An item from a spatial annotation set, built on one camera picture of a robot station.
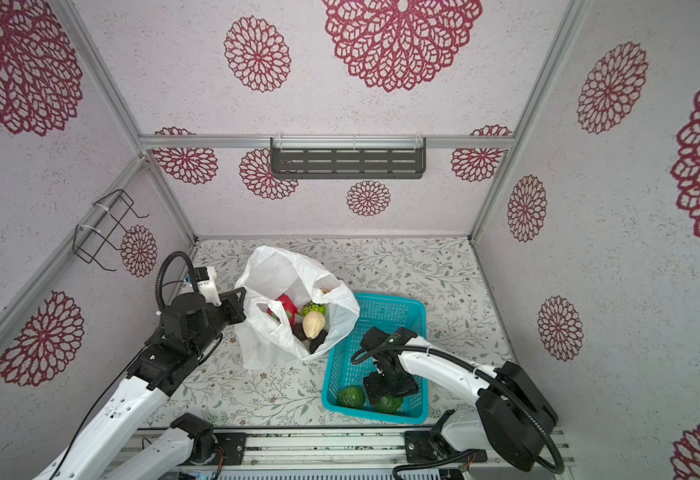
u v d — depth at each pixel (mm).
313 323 857
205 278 633
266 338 734
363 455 739
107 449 423
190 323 523
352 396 776
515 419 411
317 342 855
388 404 760
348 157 927
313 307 922
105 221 783
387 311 1030
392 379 741
